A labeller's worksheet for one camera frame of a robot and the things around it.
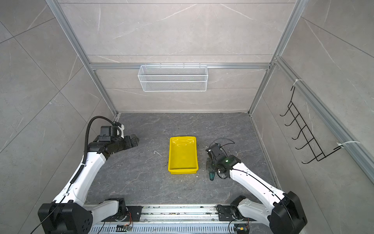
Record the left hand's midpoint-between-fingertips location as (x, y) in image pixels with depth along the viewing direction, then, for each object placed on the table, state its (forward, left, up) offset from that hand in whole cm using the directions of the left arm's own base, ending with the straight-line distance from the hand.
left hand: (133, 139), depth 81 cm
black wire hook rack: (-20, -85, +15) cm, 89 cm away
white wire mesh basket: (+43, -22, +11) cm, 50 cm away
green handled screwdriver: (-19, -44, -10) cm, 49 cm away
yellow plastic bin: (-1, -28, -19) cm, 33 cm away
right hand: (-12, -45, -11) cm, 48 cm away
